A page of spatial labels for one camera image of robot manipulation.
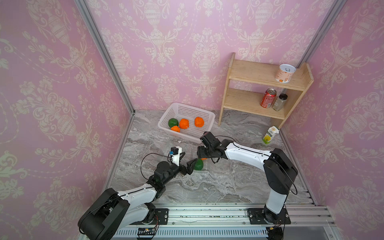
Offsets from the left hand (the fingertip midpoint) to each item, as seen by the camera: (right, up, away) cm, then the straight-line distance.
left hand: (191, 158), depth 81 cm
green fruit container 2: (+4, -5, +7) cm, 10 cm away
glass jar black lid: (+52, +31, +6) cm, 60 cm away
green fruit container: (-14, +20, +25) cm, 35 cm away
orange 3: (+5, +20, +25) cm, 33 cm away
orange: (-6, +19, +25) cm, 32 cm away
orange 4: (+7, 0, 0) cm, 7 cm away
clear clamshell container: (+9, -8, +11) cm, 16 cm away
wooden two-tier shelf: (+37, +34, +17) cm, 53 cm away
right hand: (+6, +1, +9) cm, 10 cm away
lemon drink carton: (+50, +12, +14) cm, 53 cm away
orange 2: (-11, +15, +23) cm, 30 cm away
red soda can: (+45, +34, +7) cm, 57 cm away
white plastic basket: (-11, +29, +35) cm, 46 cm away
